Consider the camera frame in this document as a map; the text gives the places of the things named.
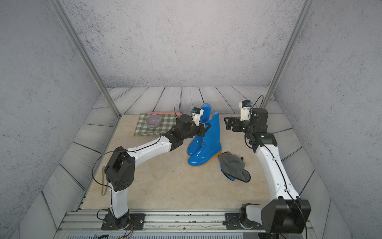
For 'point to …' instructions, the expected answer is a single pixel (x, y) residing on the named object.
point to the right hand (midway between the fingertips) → (233, 117)
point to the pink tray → (165, 112)
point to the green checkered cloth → (168, 120)
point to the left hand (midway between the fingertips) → (214, 125)
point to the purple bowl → (153, 120)
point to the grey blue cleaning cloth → (233, 167)
